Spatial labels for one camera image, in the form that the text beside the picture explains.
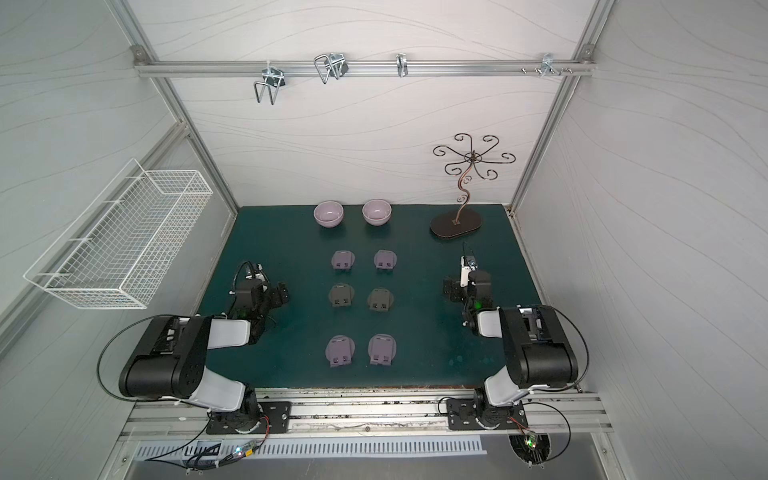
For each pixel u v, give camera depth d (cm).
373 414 75
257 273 83
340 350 84
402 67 78
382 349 85
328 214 115
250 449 69
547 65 77
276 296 86
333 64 77
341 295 96
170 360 45
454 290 86
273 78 78
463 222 114
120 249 69
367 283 99
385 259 104
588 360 44
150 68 78
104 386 42
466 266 85
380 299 95
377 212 116
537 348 47
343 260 104
